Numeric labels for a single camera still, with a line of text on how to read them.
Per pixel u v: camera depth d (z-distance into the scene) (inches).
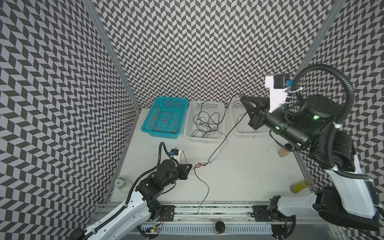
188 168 29.5
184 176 25.9
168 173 23.0
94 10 27.7
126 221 19.6
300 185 29.1
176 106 45.4
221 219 28.9
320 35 29.2
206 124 42.6
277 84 13.6
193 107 43.7
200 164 26.7
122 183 28.5
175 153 27.3
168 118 44.1
